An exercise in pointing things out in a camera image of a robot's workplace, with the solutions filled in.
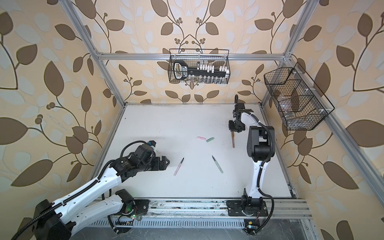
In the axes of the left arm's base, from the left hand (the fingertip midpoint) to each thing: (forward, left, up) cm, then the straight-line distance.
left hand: (164, 161), depth 79 cm
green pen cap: (+21, -25, -11) cm, 35 cm away
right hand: (+27, -42, -8) cm, 51 cm away
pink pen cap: (+22, -20, -11) cm, 32 cm away
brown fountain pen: (+23, -42, -11) cm, 49 cm away
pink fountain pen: (+1, -6, -11) cm, 13 cm away
